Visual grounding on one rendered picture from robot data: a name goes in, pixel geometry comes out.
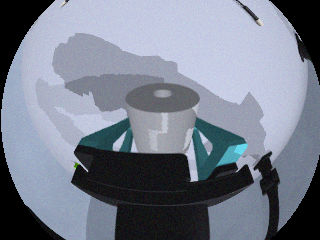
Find white cylinder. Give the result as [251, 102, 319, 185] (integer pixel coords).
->
[125, 83, 200, 156]

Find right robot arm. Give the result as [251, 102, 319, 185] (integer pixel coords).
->
[295, 33, 313, 64]

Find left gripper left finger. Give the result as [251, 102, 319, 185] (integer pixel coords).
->
[78, 117, 133, 152]

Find black cable plug with metal tip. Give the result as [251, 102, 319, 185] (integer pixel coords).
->
[243, 6, 264, 26]

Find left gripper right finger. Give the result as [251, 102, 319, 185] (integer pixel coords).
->
[192, 117, 248, 181]

